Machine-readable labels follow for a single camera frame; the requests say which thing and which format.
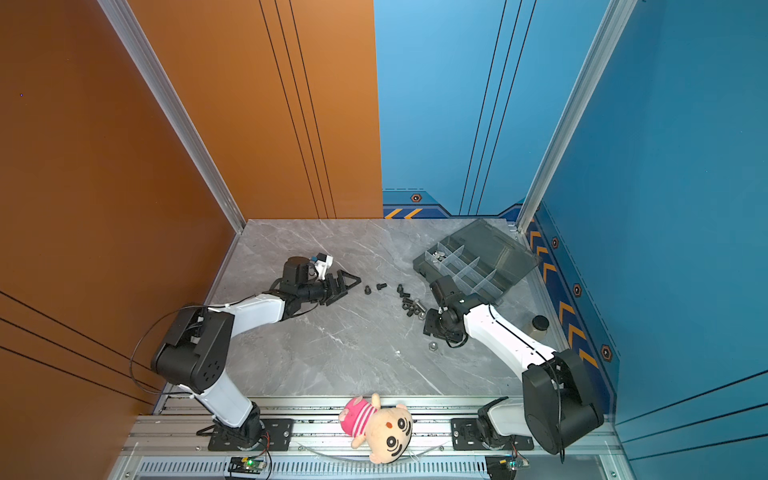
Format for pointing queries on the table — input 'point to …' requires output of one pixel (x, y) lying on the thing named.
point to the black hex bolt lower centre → (405, 305)
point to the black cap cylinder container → (540, 324)
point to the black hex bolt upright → (400, 288)
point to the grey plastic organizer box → (481, 259)
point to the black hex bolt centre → (404, 295)
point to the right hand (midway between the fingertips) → (428, 331)
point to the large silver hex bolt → (422, 314)
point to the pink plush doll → (387, 431)
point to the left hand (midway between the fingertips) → (355, 284)
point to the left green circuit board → (246, 465)
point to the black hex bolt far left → (367, 290)
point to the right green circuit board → (502, 467)
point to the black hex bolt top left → (379, 286)
